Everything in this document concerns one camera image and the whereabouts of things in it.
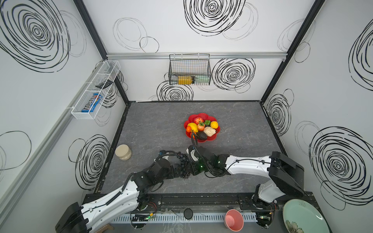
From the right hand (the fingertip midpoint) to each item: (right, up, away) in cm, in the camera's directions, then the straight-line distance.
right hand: (184, 169), depth 79 cm
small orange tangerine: (+2, +20, +16) cm, 26 cm away
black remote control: (-44, +48, +2) cm, 65 cm away
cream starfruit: (+16, +19, +17) cm, 30 cm away
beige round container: (-36, +8, +6) cm, 38 cm away
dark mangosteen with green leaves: (+15, +24, +20) cm, 35 cm away
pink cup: (+24, -21, -9) cm, 34 cm away
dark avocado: (+10, +16, +15) cm, 25 cm away
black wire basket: (+3, +61, +20) cm, 65 cm away
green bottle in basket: (+10, +51, +8) cm, 53 cm away
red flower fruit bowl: (+15, +28, +27) cm, 42 cm away
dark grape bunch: (0, +2, +4) cm, 5 cm away
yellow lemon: (+6, +21, +19) cm, 29 cm away
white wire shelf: (-50, +58, +14) cm, 78 cm away
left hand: (-4, 0, +3) cm, 5 cm away
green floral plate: (+57, -20, -8) cm, 61 cm away
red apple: (+9, +26, +20) cm, 34 cm away
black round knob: (+2, -14, -16) cm, 21 cm away
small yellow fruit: (+20, +23, +19) cm, 35 cm away
